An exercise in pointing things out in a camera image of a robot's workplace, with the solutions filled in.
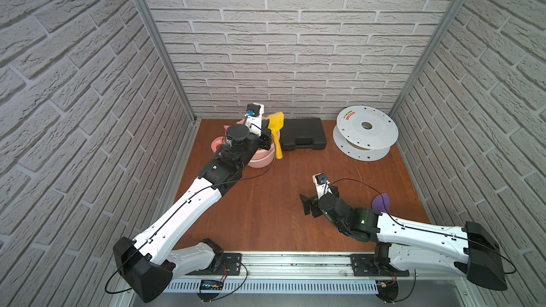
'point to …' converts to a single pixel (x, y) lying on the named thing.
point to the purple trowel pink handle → (381, 202)
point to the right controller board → (387, 291)
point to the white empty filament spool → (365, 133)
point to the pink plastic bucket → (262, 158)
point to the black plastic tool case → (302, 133)
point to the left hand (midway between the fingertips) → (261, 114)
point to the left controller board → (208, 284)
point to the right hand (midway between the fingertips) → (312, 192)
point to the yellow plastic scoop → (276, 122)
